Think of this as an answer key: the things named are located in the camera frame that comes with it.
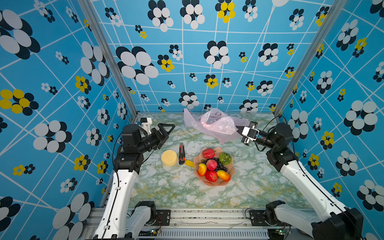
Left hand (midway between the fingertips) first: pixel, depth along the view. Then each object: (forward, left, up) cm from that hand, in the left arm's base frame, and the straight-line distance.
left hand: (172, 130), depth 67 cm
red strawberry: (+3, -18, -25) cm, 31 cm away
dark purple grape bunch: (-5, -25, -27) cm, 37 cm away
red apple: (-11, -19, -26) cm, 34 cm away
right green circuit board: (-36, -49, -34) cm, 70 cm away
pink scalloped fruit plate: (-1, -12, -28) cm, 31 cm away
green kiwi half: (-1, -28, -24) cm, 36 cm away
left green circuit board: (-36, +12, -34) cm, 51 cm away
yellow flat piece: (0, -7, -33) cm, 33 cm away
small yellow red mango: (-8, -14, -24) cm, 29 cm away
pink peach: (-6, -19, -22) cm, 30 cm away
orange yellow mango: (-11, -26, -24) cm, 37 cm away
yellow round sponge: (+3, +6, -32) cm, 32 cm away
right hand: (+1, -27, +4) cm, 27 cm away
